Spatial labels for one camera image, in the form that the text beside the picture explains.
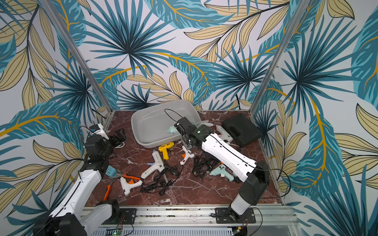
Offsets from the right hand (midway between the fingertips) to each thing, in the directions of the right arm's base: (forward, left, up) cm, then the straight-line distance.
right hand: (192, 137), depth 79 cm
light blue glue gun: (-10, -17, -20) cm, 28 cm away
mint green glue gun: (+2, +10, +5) cm, 11 cm away
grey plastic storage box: (+28, +31, -22) cm, 47 cm away
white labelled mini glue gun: (0, +2, -19) cm, 19 cm away
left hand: (+4, +40, 0) cm, 40 cm away
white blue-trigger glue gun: (-6, +20, -17) cm, 27 cm away
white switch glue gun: (-18, +37, -20) cm, 45 cm away
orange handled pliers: (-12, +44, -20) cm, 50 cm away
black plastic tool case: (+17, -36, -15) cm, 42 cm away
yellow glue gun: (+5, +18, -18) cm, 26 cm away
